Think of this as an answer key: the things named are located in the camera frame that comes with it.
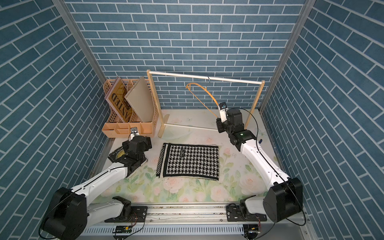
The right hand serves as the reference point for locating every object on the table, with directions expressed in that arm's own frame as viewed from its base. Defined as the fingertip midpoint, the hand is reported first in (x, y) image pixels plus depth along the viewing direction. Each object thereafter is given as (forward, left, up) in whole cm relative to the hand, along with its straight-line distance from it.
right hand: (223, 117), depth 82 cm
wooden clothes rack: (+11, +42, -24) cm, 50 cm away
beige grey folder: (+19, +55, -7) cm, 59 cm away
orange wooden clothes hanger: (+22, +22, +4) cm, 31 cm away
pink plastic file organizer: (+1, +69, -17) cm, 71 cm away
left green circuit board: (-52, +46, -29) cm, 75 cm away
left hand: (-10, +45, -11) cm, 48 cm away
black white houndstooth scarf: (-16, +25, -24) cm, 38 cm away
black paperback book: (-23, +54, -11) cm, 60 cm away
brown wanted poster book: (+12, +67, -1) cm, 68 cm away
